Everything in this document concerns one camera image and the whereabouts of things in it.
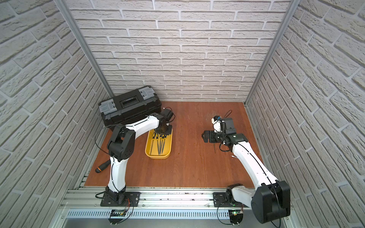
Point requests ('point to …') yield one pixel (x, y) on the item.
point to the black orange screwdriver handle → (99, 169)
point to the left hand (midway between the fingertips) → (170, 130)
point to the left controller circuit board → (116, 215)
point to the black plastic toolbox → (126, 109)
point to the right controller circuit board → (235, 216)
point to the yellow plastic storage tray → (166, 146)
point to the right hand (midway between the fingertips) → (211, 134)
